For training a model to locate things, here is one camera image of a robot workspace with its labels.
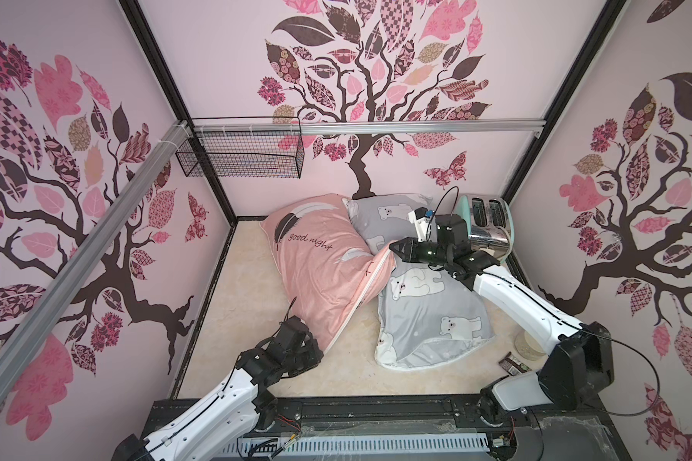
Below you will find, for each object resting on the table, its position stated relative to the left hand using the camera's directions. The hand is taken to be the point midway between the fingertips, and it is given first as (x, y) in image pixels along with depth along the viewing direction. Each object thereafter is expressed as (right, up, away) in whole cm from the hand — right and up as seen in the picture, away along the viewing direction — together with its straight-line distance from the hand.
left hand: (322, 362), depth 80 cm
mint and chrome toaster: (+55, +41, +14) cm, 70 cm away
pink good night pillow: (+2, +26, +3) cm, 26 cm away
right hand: (+20, +34, -2) cm, 40 cm away
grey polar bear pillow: (+30, +12, +1) cm, 32 cm away
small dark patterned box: (+55, -1, 0) cm, 55 cm away
